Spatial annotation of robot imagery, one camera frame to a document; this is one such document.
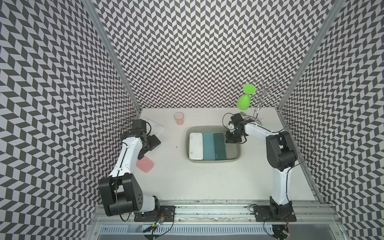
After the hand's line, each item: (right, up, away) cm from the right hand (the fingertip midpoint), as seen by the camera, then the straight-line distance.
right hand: (227, 142), depth 98 cm
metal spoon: (+16, +20, +18) cm, 31 cm away
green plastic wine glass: (+8, +27, -9) cm, 29 cm away
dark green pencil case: (-5, -2, -2) cm, 6 cm away
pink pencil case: (-52, -12, -8) cm, 54 cm away
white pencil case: (-21, -3, -3) cm, 21 cm away
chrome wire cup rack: (+29, +37, +10) cm, 48 cm away
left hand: (-46, -1, -15) cm, 48 cm away
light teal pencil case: (-12, -6, -3) cm, 14 cm away
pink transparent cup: (-33, +17, +10) cm, 39 cm away
